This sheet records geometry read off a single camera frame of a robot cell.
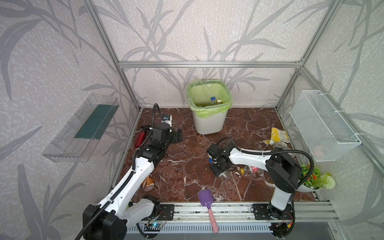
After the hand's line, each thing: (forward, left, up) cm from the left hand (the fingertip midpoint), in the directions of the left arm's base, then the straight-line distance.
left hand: (175, 124), depth 79 cm
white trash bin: (+12, -20, -17) cm, 29 cm away
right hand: (-13, -24, -24) cm, 36 cm away
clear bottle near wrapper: (+2, -67, -23) cm, 71 cm away
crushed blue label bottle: (-19, -30, -24) cm, 43 cm away
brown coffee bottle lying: (-26, +13, -19) cm, 34 cm away
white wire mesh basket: (-15, -67, +12) cm, 69 cm away
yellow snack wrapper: (+8, -67, -23) cm, 72 cm away
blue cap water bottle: (+28, -23, -10) cm, 38 cm away
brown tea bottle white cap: (+26, -26, -8) cm, 38 cm away
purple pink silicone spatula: (-31, -17, -22) cm, 42 cm away
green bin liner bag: (+30, -19, -9) cm, 37 cm away
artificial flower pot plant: (-26, -70, -10) cm, 75 cm away
